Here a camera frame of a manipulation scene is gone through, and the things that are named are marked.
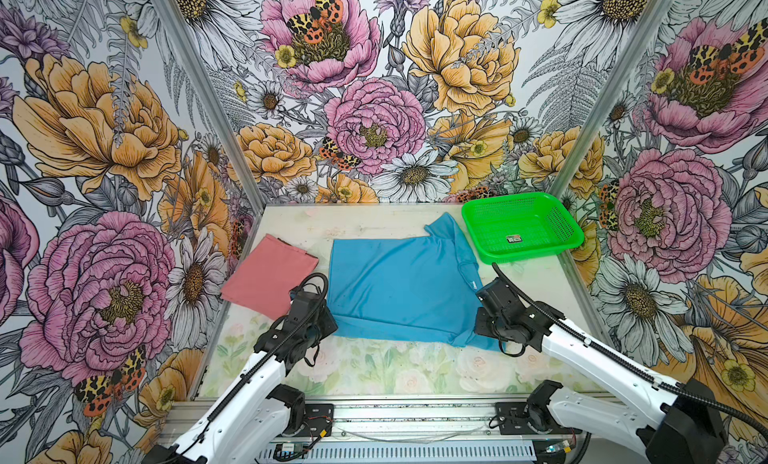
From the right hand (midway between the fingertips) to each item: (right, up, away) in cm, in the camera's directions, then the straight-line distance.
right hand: (484, 333), depth 81 cm
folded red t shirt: (-65, +12, +17) cm, 69 cm away
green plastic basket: (+21, +29, +28) cm, 46 cm away
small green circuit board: (+15, -23, -11) cm, 30 cm away
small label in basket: (+20, +24, +31) cm, 44 cm away
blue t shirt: (-17, +8, +20) cm, 27 cm away
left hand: (-42, 0, +3) cm, 42 cm away
